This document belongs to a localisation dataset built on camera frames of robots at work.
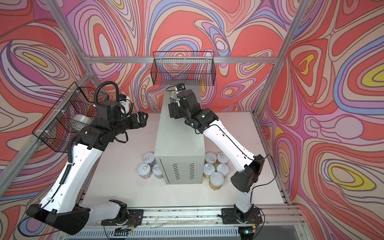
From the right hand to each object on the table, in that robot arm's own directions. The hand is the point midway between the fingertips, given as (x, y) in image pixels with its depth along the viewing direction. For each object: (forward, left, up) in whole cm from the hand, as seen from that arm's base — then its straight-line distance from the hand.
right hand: (179, 108), depth 74 cm
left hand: (-6, +17, +2) cm, 18 cm away
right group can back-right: (-13, -24, -30) cm, 41 cm away
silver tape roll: (-3, +49, -2) cm, 49 cm away
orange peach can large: (-26, -18, -30) cm, 44 cm away
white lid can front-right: (-20, +14, -30) cm, 39 cm away
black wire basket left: (-7, +56, -2) cm, 57 cm away
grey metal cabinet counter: (-24, -1, -1) cm, 24 cm away
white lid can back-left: (-12, +21, -29) cm, 38 cm away
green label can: (-20, -23, -30) cm, 43 cm away
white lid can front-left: (-20, +22, -30) cm, 42 cm away
